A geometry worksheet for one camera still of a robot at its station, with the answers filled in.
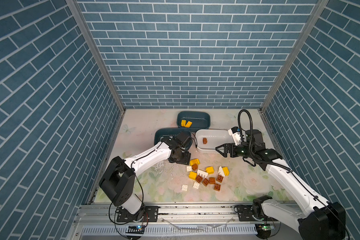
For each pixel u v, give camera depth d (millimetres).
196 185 825
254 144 598
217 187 814
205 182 840
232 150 680
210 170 868
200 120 1122
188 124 1113
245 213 735
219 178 845
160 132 999
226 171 864
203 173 848
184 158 752
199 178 850
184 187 821
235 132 707
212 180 840
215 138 1034
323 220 381
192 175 860
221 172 860
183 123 1083
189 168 889
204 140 1017
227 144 685
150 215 734
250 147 605
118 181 432
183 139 671
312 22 758
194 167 887
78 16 727
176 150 618
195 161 917
